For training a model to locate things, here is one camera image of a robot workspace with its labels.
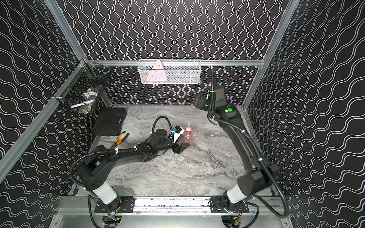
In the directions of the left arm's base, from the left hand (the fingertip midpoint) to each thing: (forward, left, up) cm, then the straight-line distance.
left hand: (186, 138), depth 83 cm
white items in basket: (+5, +54, +17) cm, 57 cm away
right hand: (+13, -7, +19) cm, 24 cm away
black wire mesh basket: (+27, +69, +10) cm, 75 cm away
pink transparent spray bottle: (-2, 0, +4) cm, 4 cm away
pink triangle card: (+34, +20, +19) cm, 44 cm away
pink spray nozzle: (0, -1, +8) cm, 9 cm away
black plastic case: (+14, +55, -8) cm, 57 cm away
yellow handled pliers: (+7, +45, -16) cm, 49 cm away
